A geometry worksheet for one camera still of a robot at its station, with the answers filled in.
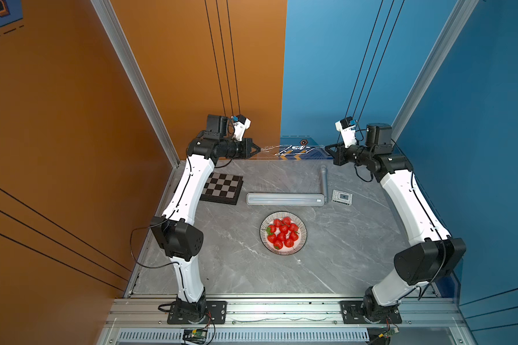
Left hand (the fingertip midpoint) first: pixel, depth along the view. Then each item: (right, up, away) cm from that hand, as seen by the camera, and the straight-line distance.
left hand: (260, 146), depth 77 cm
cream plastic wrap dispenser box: (+11, -21, +23) cm, 34 cm away
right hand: (+25, 0, 0) cm, 25 cm away
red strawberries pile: (+9, -35, +14) cm, 38 cm away
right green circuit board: (+43, -62, -8) cm, 76 cm away
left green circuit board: (-20, -64, -6) cm, 67 cm away
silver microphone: (+31, -14, +31) cm, 46 cm away
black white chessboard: (-20, -16, +28) cm, 38 cm away
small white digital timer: (+39, -21, +26) cm, 51 cm away
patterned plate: (+15, -39, +10) cm, 43 cm away
